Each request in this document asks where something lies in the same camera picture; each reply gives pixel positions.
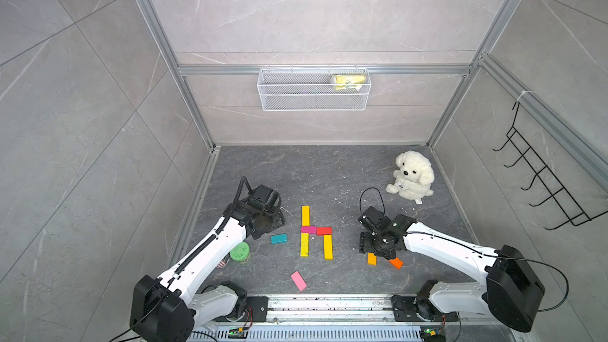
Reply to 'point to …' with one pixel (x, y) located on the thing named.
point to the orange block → (397, 263)
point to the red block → (324, 230)
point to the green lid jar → (241, 252)
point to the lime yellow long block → (304, 245)
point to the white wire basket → (313, 89)
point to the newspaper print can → (224, 262)
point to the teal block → (279, 238)
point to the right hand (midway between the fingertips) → (369, 249)
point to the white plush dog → (414, 177)
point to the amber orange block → (371, 259)
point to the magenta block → (308, 229)
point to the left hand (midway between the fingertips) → (277, 219)
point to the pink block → (298, 280)
